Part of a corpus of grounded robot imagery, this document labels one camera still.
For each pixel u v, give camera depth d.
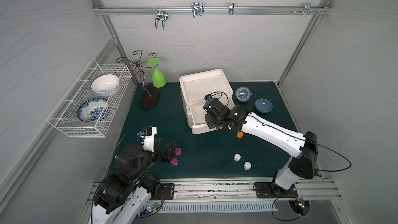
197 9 0.76
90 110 0.65
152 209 0.68
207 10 0.80
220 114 0.55
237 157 0.82
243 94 1.11
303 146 0.43
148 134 0.55
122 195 0.43
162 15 0.78
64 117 0.57
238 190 0.75
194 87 0.87
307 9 0.77
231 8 0.72
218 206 0.70
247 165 0.79
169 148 0.55
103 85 0.71
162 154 0.55
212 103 0.55
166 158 0.56
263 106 1.05
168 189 0.73
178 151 0.84
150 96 1.11
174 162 0.80
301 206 0.72
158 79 0.93
